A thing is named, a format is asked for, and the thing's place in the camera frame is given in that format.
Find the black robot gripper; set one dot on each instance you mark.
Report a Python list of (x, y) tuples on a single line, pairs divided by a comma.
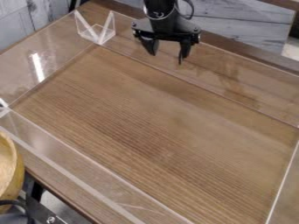
[(165, 24)]

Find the brown wooden bowl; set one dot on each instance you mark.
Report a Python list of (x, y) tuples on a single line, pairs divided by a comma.
[(10, 169)]

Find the clear acrylic corner bracket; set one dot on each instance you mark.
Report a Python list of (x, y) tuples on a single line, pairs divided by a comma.
[(93, 32)]

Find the clear acrylic tray enclosure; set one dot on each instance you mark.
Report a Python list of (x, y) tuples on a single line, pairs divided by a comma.
[(145, 141)]

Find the black metal table frame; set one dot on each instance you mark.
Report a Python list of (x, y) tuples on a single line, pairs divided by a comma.
[(49, 210)]

